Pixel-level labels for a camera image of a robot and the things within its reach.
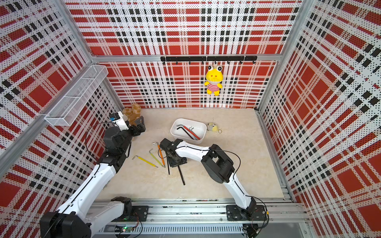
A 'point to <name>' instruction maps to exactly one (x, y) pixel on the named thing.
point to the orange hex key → (160, 152)
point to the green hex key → (150, 152)
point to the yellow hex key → (144, 160)
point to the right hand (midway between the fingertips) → (179, 163)
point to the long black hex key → (183, 181)
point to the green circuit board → (127, 229)
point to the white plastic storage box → (198, 127)
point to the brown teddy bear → (132, 113)
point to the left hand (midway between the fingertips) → (138, 119)
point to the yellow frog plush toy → (214, 76)
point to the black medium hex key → (184, 130)
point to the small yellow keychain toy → (211, 126)
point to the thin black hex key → (168, 166)
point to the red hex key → (189, 131)
